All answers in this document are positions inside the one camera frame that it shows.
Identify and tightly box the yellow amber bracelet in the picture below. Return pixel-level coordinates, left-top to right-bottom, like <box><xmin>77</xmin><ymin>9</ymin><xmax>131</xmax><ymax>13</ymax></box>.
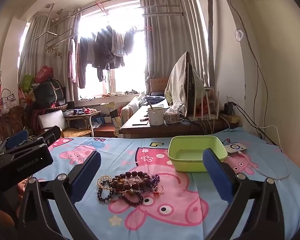
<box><xmin>97</xmin><ymin>175</ymin><xmax>113</xmax><ymax>188</ymax></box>

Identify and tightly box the blue folded clothing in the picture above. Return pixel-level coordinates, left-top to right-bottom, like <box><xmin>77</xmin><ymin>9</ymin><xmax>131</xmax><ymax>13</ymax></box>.
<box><xmin>144</xmin><ymin>94</ymin><xmax>166</xmax><ymax>105</ymax></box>

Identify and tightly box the beige dust cloth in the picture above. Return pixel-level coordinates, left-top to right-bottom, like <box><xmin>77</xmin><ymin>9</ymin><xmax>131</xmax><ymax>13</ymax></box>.
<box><xmin>165</xmin><ymin>51</ymin><xmax>192</xmax><ymax>105</ymax></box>

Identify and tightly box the red plastic bag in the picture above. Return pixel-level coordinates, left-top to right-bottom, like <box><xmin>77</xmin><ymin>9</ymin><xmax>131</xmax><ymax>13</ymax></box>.
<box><xmin>35</xmin><ymin>65</ymin><xmax>53</xmax><ymax>83</ymax></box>

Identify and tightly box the grey curtain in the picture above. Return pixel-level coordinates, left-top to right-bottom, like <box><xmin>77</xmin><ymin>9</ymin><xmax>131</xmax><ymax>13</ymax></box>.
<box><xmin>17</xmin><ymin>7</ymin><xmax>81</xmax><ymax>103</ymax></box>
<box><xmin>139</xmin><ymin>0</ymin><xmax>215</xmax><ymax>98</ymax></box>

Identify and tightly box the cartoon pig printed bed sheet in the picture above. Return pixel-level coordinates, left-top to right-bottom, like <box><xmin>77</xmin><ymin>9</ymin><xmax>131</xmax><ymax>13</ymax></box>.
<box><xmin>27</xmin><ymin>127</ymin><xmax>300</xmax><ymax>240</ymax></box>

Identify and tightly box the dark wooden desk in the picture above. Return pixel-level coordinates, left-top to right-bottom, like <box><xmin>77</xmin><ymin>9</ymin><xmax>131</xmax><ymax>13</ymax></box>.
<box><xmin>119</xmin><ymin>102</ymin><xmax>230</xmax><ymax>138</ymax></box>

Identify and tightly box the cloth-draped chair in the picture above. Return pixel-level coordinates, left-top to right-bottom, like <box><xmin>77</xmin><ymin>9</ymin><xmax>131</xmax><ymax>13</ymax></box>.
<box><xmin>121</xmin><ymin>95</ymin><xmax>146</xmax><ymax>131</ymax></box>

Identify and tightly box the black power adapter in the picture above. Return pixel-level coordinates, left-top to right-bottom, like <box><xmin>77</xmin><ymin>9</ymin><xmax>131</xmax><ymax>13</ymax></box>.
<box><xmin>224</xmin><ymin>102</ymin><xmax>237</xmax><ymax>115</ymax></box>

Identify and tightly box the dark duffel bag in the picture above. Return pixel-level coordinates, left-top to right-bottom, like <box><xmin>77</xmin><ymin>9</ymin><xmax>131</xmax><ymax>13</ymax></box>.
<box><xmin>34</xmin><ymin>79</ymin><xmax>66</xmax><ymax>106</ymax></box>

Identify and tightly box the pile of colourful socks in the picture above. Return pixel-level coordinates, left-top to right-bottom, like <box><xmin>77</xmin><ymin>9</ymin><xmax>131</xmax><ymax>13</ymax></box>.
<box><xmin>72</xmin><ymin>107</ymin><xmax>97</xmax><ymax>116</ymax></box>

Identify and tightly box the small folding table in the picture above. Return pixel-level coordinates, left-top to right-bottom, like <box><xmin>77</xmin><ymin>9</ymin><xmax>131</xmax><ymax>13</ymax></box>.
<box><xmin>64</xmin><ymin>110</ymin><xmax>102</xmax><ymax>137</ymax></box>

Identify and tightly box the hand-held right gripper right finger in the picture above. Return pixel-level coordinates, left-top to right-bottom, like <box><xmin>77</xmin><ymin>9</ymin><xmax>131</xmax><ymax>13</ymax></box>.
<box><xmin>202</xmin><ymin>148</ymin><xmax>285</xmax><ymax>240</ymax></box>

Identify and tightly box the cardboard box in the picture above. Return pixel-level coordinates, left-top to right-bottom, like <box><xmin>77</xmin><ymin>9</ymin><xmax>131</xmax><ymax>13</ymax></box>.
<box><xmin>150</xmin><ymin>77</ymin><xmax>169</xmax><ymax>93</ymax></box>

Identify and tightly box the crumpled foil bag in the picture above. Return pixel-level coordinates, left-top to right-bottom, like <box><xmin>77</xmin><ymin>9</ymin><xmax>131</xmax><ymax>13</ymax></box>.
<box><xmin>164</xmin><ymin>104</ymin><xmax>186</xmax><ymax>124</ymax></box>

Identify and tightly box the black wall cable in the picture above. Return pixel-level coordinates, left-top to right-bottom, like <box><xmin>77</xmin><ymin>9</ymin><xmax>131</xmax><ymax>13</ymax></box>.
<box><xmin>229</xmin><ymin>0</ymin><xmax>283</xmax><ymax>146</ymax></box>

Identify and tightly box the green plastic basket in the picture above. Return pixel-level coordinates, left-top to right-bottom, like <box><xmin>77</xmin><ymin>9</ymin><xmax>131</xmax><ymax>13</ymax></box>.
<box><xmin>167</xmin><ymin>135</ymin><xmax>228</xmax><ymax>173</ymax></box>

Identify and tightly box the row of hanging clothes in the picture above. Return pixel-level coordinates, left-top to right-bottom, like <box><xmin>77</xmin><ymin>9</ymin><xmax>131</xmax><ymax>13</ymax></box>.
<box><xmin>67</xmin><ymin>25</ymin><xmax>137</xmax><ymax>89</ymax></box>

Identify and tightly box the white router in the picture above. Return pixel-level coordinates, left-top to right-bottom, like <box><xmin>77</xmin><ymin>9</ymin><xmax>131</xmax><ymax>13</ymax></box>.
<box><xmin>192</xmin><ymin>86</ymin><xmax>219</xmax><ymax>120</ymax></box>

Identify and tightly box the wooden chair with white cushion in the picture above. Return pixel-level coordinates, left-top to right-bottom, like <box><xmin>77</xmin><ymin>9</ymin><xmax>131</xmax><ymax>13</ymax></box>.
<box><xmin>37</xmin><ymin>109</ymin><xmax>93</xmax><ymax>138</ymax></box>

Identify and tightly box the metal ceiling drying rack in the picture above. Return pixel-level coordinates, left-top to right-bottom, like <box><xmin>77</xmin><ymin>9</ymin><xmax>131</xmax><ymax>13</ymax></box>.
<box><xmin>35</xmin><ymin>0</ymin><xmax>184</xmax><ymax>54</ymax></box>

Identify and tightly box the green plastic bag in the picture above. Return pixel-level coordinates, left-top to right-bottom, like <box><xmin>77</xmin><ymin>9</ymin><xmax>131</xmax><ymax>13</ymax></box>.
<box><xmin>20</xmin><ymin>74</ymin><xmax>34</xmax><ymax>92</ymax></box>

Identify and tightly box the white enamel mug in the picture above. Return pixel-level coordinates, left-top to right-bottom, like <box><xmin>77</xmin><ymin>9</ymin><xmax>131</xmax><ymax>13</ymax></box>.
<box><xmin>147</xmin><ymin>107</ymin><xmax>165</xmax><ymax>126</ymax></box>

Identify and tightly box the white power bank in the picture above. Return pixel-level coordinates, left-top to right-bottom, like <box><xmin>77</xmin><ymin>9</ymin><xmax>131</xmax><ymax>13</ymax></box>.
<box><xmin>224</xmin><ymin>142</ymin><xmax>247</xmax><ymax>157</ymax></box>

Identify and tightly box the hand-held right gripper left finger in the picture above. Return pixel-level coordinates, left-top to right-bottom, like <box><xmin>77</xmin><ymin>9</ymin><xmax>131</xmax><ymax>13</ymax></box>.
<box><xmin>17</xmin><ymin>151</ymin><xmax>102</xmax><ymax>240</ymax></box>

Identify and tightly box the white charging cable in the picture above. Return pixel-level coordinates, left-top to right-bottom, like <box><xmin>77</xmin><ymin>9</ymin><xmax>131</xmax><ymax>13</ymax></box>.
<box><xmin>239</xmin><ymin>125</ymin><xmax>290</xmax><ymax>180</ymax></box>

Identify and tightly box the blue shoebox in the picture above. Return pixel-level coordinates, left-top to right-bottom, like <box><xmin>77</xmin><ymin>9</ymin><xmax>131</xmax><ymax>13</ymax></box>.
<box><xmin>92</xmin><ymin>116</ymin><xmax>113</xmax><ymax>131</ymax></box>

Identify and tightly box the cream plastic stand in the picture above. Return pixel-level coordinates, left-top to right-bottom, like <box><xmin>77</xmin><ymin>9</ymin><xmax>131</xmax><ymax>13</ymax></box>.
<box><xmin>100</xmin><ymin>101</ymin><xmax>122</xmax><ymax>136</ymax></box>

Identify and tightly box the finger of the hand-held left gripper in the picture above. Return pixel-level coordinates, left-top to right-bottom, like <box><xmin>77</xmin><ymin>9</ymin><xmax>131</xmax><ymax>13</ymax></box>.
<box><xmin>1</xmin><ymin>129</ymin><xmax>28</xmax><ymax>151</ymax></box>
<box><xmin>36</xmin><ymin>125</ymin><xmax>63</xmax><ymax>146</ymax></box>

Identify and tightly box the yellowed power strip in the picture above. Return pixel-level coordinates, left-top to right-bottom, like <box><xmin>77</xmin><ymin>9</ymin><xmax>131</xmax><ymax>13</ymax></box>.
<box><xmin>220</xmin><ymin>114</ymin><xmax>240</xmax><ymax>125</ymax></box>

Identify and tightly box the dark bead bracelet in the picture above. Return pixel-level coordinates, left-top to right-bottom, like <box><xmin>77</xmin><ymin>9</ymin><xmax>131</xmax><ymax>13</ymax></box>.
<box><xmin>97</xmin><ymin>170</ymin><xmax>164</xmax><ymax>207</ymax></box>

